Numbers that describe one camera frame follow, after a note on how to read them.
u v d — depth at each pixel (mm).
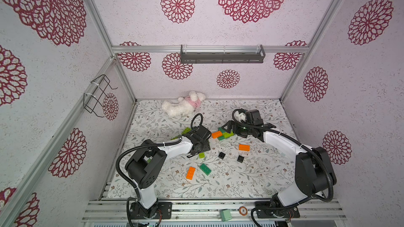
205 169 854
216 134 977
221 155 898
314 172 447
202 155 903
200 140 715
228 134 971
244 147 950
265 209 730
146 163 492
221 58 876
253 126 697
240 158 898
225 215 713
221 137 975
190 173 838
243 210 739
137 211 730
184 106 1036
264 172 856
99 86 785
